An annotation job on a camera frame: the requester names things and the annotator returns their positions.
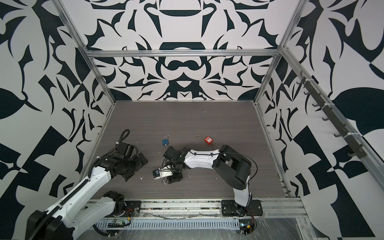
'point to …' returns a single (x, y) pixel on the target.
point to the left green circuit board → (118, 223)
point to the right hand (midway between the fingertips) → (168, 174)
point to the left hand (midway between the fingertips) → (142, 162)
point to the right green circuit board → (246, 226)
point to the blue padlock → (165, 142)
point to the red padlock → (208, 140)
